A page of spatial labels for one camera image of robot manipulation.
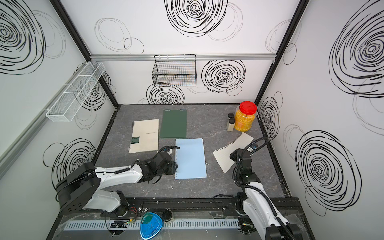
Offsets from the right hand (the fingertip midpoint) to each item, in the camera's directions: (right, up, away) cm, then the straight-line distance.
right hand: (239, 149), depth 85 cm
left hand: (-37, -11, +2) cm, 38 cm away
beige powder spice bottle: (-1, +13, +14) cm, 19 cm away
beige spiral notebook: (-59, +9, +20) cm, 62 cm away
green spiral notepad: (-41, +14, +24) cm, 49 cm away
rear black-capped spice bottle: (0, +20, +17) cm, 26 cm away
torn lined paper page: (-7, -6, +9) cm, 13 cm away
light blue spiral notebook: (-28, -7, +4) cm, 29 cm away
